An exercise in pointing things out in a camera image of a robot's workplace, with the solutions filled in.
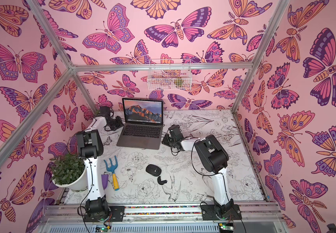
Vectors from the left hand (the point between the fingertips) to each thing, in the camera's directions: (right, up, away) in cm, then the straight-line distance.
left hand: (127, 122), depth 113 cm
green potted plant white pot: (-16, -25, -42) cm, 51 cm away
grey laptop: (+13, -1, -3) cm, 14 cm away
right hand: (+29, -12, -12) cm, 33 cm away
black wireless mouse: (+24, -29, -26) cm, 46 cm away
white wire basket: (+33, +31, -18) cm, 49 cm away
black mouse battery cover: (+29, -35, -29) cm, 54 cm away
